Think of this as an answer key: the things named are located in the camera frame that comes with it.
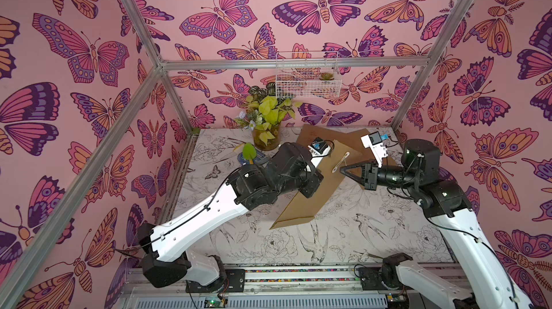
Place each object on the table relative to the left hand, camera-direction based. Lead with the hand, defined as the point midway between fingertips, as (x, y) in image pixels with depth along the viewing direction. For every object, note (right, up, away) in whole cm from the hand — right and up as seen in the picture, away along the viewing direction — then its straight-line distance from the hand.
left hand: (322, 171), depth 62 cm
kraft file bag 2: (+4, +15, +58) cm, 60 cm away
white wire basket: (0, +39, +33) cm, 51 cm away
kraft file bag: (+6, +4, +5) cm, 9 cm away
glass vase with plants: (-20, +22, +36) cm, 46 cm away
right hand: (+6, +1, -1) cm, 6 cm away
